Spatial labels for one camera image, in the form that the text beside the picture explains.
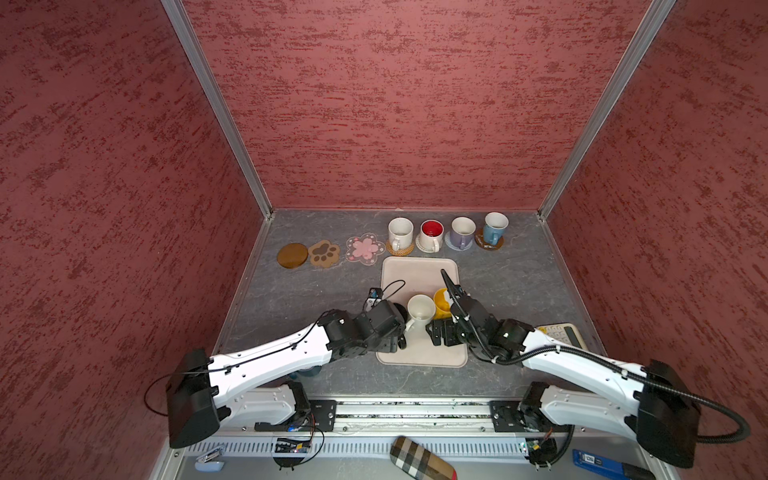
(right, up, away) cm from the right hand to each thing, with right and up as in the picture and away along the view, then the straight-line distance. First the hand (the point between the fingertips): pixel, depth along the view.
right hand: (439, 332), depth 81 cm
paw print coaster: (-39, +20, +25) cm, 51 cm away
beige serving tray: (-9, +12, +24) cm, 29 cm away
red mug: (+1, +28, +27) cm, 39 cm away
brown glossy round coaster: (+20, +26, +29) cm, 44 cm away
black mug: (-10, -2, 0) cm, 11 cm away
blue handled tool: (+35, -25, -16) cm, 46 cm away
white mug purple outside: (+13, +29, +28) cm, 43 cm away
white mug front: (-4, +5, +6) cm, 9 cm away
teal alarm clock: (-36, -10, -2) cm, 38 cm away
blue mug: (+23, +31, +22) cm, 45 cm away
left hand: (-16, -1, -5) cm, 17 cm away
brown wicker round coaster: (-10, +21, +26) cm, 35 cm away
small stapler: (-55, -25, -14) cm, 62 cm away
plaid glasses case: (-7, -24, -16) cm, 30 cm away
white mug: (-10, +28, +23) cm, 38 cm away
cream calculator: (+39, -2, +6) cm, 39 cm away
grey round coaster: (+8, +26, +30) cm, 40 cm away
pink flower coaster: (-24, +23, +29) cm, 44 cm away
